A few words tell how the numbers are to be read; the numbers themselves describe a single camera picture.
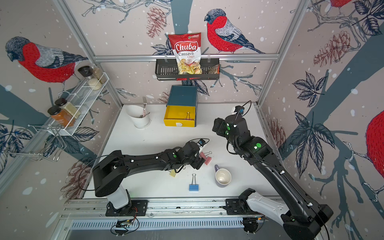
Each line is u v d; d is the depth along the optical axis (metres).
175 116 0.93
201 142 0.74
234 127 0.47
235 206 0.73
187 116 0.93
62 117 0.64
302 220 0.36
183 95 0.97
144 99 1.04
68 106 0.67
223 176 0.82
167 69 0.95
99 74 0.86
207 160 0.88
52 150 0.69
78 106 0.71
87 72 0.78
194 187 0.80
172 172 0.85
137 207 0.73
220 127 0.60
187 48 0.81
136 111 1.04
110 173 0.44
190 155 0.66
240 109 0.58
